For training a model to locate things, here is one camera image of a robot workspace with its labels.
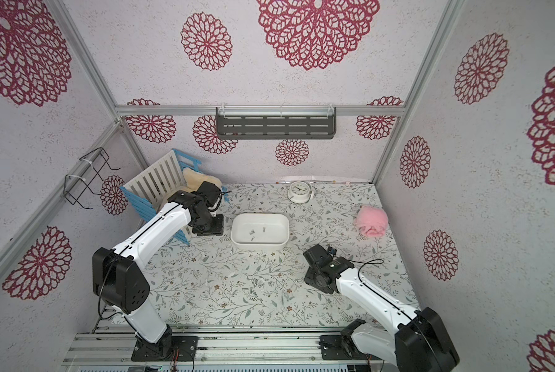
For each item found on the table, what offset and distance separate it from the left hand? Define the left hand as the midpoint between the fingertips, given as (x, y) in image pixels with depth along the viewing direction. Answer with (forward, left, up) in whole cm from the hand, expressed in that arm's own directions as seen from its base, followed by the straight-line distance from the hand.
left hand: (217, 232), depth 85 cm
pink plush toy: (+10, -62, -7) cm, 63 cm away
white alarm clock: (+30, -33, -12) cm, 47 cm away
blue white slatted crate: (+25, +34, -3) cm, 42 cm away
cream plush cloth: (+30, +16, -3) cm, 34 cm away
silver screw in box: (+10, -16, -15) cm, 24 cm away
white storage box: (+11, -14, -15) cm, 23 cm away
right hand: (-15, -36, -10) cm, 40 cm away
